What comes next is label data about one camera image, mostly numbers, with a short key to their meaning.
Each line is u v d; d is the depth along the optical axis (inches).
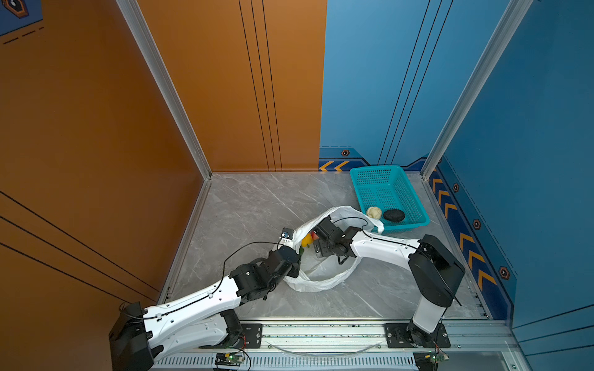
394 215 38.7
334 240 27.1
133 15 27.5
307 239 35.2
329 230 27.8
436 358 27.4
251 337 29.2
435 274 18.2
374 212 38.8
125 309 16.9
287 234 26.3
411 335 25.7
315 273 33.4
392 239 21.5
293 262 22.8
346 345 28.6
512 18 28.0
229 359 27.8
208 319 23.8
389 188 44.7
